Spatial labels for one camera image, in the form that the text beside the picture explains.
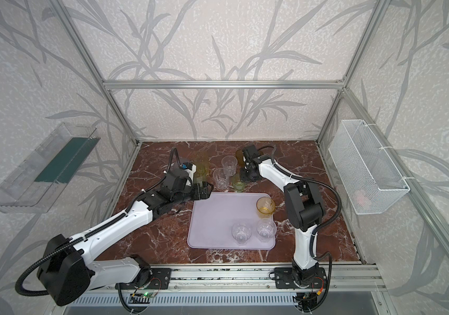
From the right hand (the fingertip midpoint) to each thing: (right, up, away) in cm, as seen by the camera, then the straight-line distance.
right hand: (244, 176), depth 97 cm
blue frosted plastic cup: (-23, +6, -25) cm, 34 cm away
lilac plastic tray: (-15, -20, -8) cm, 26 cm away
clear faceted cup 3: (-2, -23, -13) cm, 27 cm away
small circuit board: (-36, -41, -26) cm, 61 cm away
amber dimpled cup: (-2, +9, +8) cm, 12 cm away
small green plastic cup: (-3, -5, +1) cm, 6 cm away
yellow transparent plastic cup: (+10, -14, -6) cm, 18 cm away
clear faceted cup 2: (-12, -1, +5) cm, 13 cm away
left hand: (-16, -3, -16) cm, 23 cm away
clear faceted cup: (-8, +7, +8) cm, 13 cm away
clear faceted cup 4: (+9, -23, -11) cm, 27 cm away
